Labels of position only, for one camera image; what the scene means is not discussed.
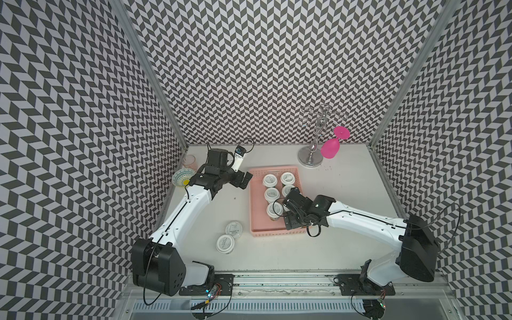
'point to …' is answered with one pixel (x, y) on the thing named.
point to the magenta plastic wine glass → (330, 147)
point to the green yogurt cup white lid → (287, 178)
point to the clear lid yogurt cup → (234, 228)
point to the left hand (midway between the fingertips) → (240, 171)
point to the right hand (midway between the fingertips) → (297, 221)
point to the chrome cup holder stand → (311, 156)
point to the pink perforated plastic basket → (260, 224)
